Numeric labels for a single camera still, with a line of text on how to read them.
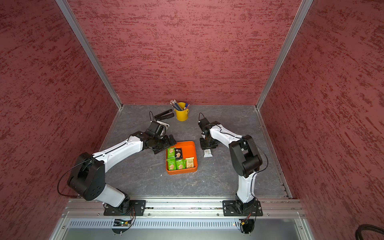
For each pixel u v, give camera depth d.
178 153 0.92
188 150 0.98
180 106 1.08
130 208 0.73
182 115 1.08
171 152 0.91
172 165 0.85
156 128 0.70
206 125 0.70
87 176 0.44
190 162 0.89
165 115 1.12
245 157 0.51
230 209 0.73
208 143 0.81
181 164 0.87
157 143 0.74
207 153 0.90
